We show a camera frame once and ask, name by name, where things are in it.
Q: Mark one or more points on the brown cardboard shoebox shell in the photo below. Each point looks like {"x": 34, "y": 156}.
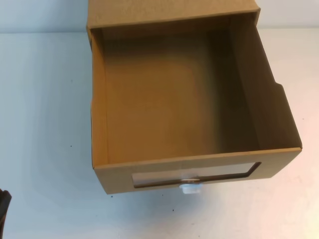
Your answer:
{"x": 108, "y": 13}

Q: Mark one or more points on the brown cardboard drawer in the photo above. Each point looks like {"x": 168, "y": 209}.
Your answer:
{"x": 186, "y": 103}

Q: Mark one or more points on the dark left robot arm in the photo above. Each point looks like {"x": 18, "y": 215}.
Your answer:
{"x": 5, "y": 199}

